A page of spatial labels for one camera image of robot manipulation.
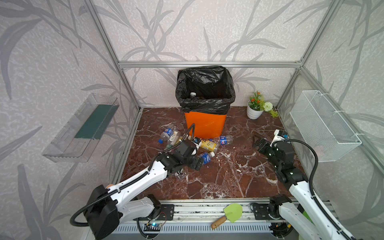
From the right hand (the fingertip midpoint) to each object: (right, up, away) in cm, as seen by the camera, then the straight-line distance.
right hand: (259, 134), depth 79 cm
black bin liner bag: (-28, +28, +20) cm, 44 cm away
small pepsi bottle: (-15, -6, +17) cm, 24 cm away
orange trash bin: (-27, +4, +20) cm, 34 cm away
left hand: (-33, -10, +1) cm, 34 cm away
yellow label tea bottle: (-27, -8, +14) cm, 31 cm away
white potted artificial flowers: (+9, +18, +29) cm, 35 cm away
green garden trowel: (-15, -39, -5) cm, 42 cm away
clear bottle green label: (-37, +25, +22) cm, 50 cm away
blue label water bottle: (-28, -14, +8) cm, 32 cm away
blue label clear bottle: (-56, -3, +21) cm, 60 cm away
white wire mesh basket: (+21, +4, -15) cm, 26 cm away
